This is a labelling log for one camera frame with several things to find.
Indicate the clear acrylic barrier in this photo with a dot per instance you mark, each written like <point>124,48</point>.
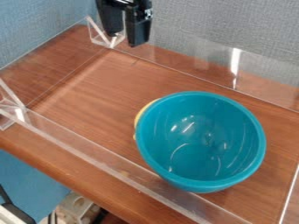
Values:
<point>117,184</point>
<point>252,74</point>

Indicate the clear acrylic left bracket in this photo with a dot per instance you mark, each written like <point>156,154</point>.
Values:
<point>12,109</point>

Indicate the yellow object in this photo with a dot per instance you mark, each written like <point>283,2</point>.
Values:
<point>140,113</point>

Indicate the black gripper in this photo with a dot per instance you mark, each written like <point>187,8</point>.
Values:
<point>137,13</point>

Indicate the clear acrylic corner bracket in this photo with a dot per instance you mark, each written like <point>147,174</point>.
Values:
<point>99,37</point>

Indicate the clear acrylic front barrier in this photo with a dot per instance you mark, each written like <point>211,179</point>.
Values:
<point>117,184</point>

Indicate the clear acrylic back barrier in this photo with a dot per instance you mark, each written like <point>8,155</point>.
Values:
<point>252,74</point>

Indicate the blue plastic bowl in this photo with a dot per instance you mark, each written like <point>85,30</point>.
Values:
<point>200,140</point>

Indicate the white device below table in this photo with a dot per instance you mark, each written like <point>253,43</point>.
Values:
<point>75,210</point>

